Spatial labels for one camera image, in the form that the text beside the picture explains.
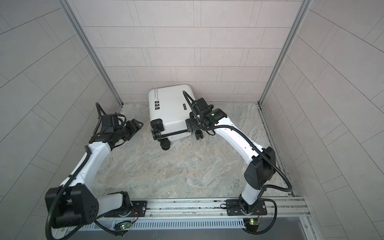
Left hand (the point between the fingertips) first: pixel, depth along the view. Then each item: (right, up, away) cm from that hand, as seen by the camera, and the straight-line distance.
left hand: (144, 123), depth 81 cm
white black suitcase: (+12, +8, +5) cm, 16 cm away
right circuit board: (+55, -46, -14) cm, 73 cm away
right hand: (+27, 0, -1) cm, 27 cm away
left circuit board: (-3, -44, -16) cm, 47 cm away
